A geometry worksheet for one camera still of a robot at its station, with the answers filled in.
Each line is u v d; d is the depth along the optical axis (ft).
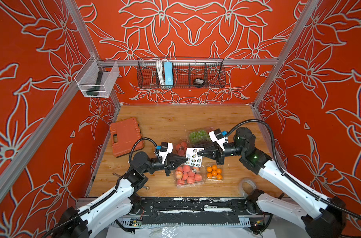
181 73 3.21
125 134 3.20
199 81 3.14
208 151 1.91
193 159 2.02
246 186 2.60
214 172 2.71
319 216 1.28
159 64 2.87
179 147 3.03
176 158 2.02
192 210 2.39
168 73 2.95
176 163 2.00
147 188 2.61
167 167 1.87
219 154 1.86
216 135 1.75
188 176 2.61
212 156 1.94
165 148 1.84
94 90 2.57
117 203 1.65
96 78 2.89
